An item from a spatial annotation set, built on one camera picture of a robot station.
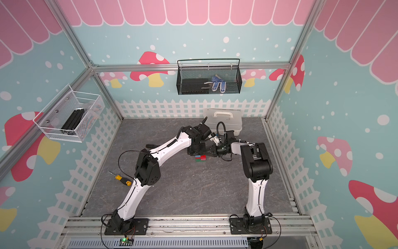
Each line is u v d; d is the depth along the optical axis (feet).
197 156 2.99
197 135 2.27
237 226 2.43
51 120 2.19
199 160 3.13
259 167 1.79
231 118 3.43
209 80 2.92
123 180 2.88
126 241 2.38
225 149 2.63
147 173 1.87
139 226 2.43
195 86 2.81
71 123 2.26
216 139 3.01
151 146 3.36
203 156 3.04
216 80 2.90
